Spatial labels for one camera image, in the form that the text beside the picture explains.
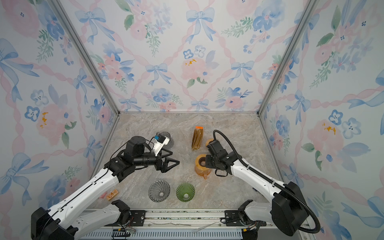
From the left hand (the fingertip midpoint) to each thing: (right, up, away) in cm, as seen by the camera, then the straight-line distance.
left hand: (175, 157), depth 70 cm
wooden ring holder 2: (+19, +5, +31) cm, 36 cm away
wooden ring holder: (+12, -8, +12) cm, 19 cm away
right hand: (+17, -5, +14) cm, 23 cm away
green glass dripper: (+4, -21, +11) cm, 25 cm away
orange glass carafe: (+15, -14, +20) cm, 28 cm away
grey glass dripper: (-10, -20, +11) cm, 25 cm away
